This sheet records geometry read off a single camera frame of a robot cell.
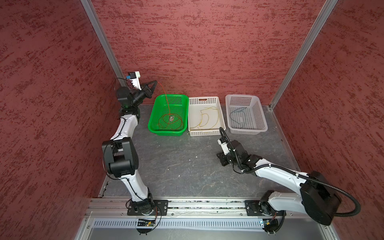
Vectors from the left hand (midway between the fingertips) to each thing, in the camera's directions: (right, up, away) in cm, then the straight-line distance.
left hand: (156, 83), depth 78 cm
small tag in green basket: (+2, -19, +35) cm, 40 cm away
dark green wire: (+56, -14, +39) cm, 69 cm away
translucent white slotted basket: (+66, -22, +30) cm, 76 cm away
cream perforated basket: (+28, -18, +34) cm, 48 cm away
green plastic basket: (+6, -7, +48) cm, 49 cm away
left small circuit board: (-5, -71, -6) cm, 72 cm away
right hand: (+35, -42, +8) cm, 55 cm away
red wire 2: (+1, -26, +28) cm, 38 cm away
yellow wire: (+39, -16, +35) cm, 55 cm away
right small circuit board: (+58, -71, -8) cm, 92 cm away
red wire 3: (+5, -27, +28) cm, 39 cm away
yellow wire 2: (+23, -24, +28) cm, 44 cm away
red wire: (-1, -10, +36) cm, 37 cm away
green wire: (+59, -15, +38) cm, 72 cm away
